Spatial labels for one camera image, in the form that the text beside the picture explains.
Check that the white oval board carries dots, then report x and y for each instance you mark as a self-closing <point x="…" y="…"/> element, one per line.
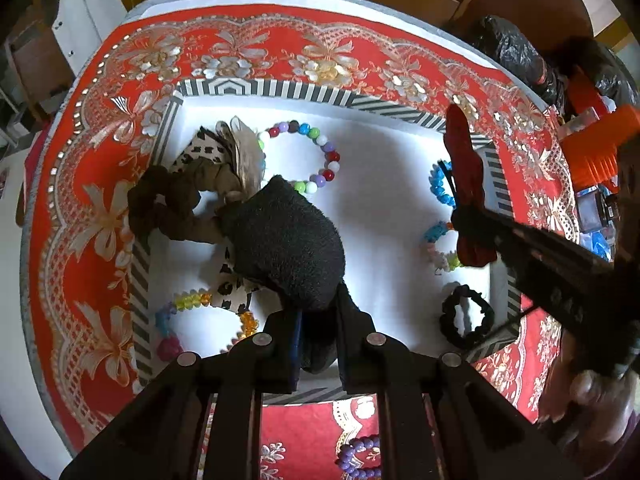
<point x="87" y="10"/>

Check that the striped white tray box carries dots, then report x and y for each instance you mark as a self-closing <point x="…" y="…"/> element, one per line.
<point x="380" y="200"/>

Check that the black plastic bag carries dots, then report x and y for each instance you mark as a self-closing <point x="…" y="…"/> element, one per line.
<point x="515" y="55"/>

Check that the red satin hair bow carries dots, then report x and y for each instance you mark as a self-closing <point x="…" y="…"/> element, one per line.
<point x="465" y="160"/>

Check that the orange ribbed plastic object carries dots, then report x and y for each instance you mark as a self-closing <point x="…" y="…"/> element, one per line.
<point x="605" y="150"/>

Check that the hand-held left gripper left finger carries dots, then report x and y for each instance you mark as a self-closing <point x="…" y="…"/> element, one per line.
<point x="296" y="355"/>

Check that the brown chair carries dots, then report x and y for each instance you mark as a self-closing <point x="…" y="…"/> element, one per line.
<point x="37" y="60"/>

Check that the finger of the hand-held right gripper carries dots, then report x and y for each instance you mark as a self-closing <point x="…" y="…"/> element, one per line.
<point x="510" y="245"/>

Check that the brown scrunchie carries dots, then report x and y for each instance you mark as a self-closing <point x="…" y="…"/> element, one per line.
<point x="160" y="205"/>

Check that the red floral tablecloth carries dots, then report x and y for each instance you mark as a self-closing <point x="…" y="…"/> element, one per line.
<point x="90" y="160"/>

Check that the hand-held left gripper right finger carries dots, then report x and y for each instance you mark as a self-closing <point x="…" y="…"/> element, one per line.
<point x="350" y="355"/>

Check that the grey box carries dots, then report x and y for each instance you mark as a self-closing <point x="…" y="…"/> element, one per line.
<point x="592" y="210"/>

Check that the black fuzzy hair accessory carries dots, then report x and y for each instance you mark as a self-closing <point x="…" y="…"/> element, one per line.
<point x="285" y="240"/>

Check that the black scrunchie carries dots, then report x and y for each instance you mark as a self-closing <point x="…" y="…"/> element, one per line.
<point x="482" y="320"/>

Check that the beige leopard print hair bow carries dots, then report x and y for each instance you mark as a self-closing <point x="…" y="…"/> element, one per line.
<point x="210" y="147"/>

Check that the blue plastic item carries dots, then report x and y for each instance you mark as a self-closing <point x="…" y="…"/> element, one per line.
<point x="597" y="245"/>

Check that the person's right hand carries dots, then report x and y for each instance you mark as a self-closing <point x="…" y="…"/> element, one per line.
<point x="600" y="410"/>

